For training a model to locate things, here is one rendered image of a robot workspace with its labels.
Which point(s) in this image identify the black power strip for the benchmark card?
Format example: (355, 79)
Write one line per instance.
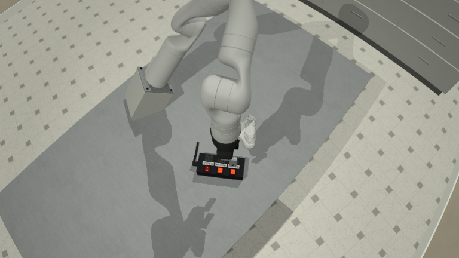
(210, 165)

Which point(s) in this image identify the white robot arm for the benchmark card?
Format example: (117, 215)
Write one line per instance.
(223, 98)

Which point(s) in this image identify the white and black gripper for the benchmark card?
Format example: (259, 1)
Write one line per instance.
(226, 143)

